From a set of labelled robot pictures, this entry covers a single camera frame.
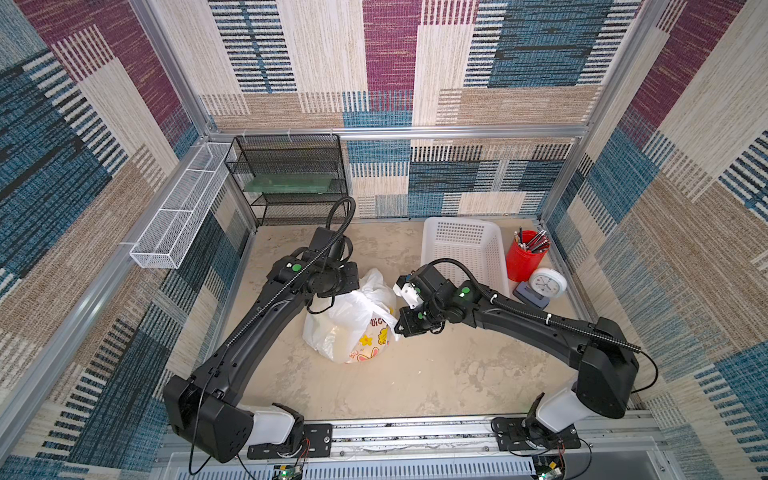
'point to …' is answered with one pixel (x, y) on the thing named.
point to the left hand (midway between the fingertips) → (357, 279)
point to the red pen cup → (522, 265)
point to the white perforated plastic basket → (468, 250)
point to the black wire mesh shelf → (290, 154)
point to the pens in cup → (537, 244)
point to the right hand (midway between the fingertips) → (401, 332)
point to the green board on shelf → (290, 183)
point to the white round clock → (547, 282)
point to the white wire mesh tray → (177, 221)
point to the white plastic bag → (354, 326)
